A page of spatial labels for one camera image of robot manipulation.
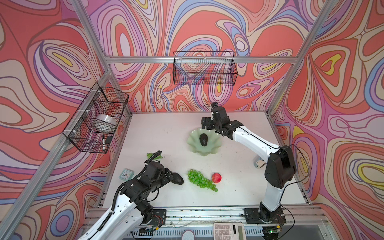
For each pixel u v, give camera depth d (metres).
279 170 0.47
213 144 0.99
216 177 0.82
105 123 0.70
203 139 0.99
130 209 0.49
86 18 0.72
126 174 0.86
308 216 0.76
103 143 0.72
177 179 0.82
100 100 0.75
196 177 0.81
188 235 0.65
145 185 0.54
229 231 0.69
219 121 0.66
